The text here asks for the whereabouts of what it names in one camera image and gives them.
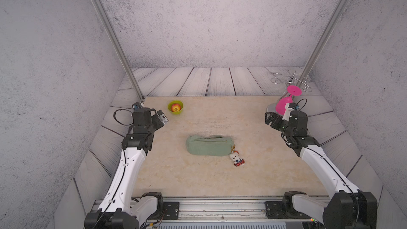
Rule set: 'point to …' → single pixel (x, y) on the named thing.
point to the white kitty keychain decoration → (234, 156)
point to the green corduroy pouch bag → (210, 145)
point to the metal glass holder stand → (289, 81)
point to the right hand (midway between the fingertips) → (272, 115)
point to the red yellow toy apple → (176, 107)
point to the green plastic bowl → (175, 102)
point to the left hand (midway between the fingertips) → (159, 116)
